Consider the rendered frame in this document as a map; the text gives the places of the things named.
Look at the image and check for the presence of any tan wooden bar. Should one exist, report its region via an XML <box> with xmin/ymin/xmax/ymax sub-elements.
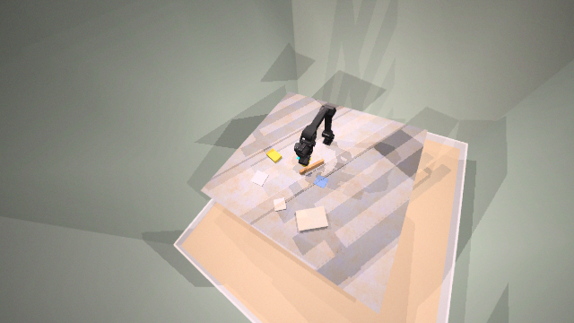
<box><xmin>300</xmin><ymin>159</ymin><xmax>324</xmax><ymax>175</ymax></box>

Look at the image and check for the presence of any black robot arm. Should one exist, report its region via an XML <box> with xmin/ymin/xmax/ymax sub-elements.
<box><xmin>294</xmin><ymin>105</ymin><xmax>336</xmax><ymax>158</ymax></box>

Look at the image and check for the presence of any yellow rectangular block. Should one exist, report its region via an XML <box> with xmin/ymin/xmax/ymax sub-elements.
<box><xmin>266</xmin><ymin>149</ymin><xmax>282</xmax><ymax>163</ymax></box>

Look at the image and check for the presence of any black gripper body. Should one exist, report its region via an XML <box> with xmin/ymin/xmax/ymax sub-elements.
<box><xmin>299</xmin><ymin>141</ymin><xmax>316</xmax><ymax>166</ymax></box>

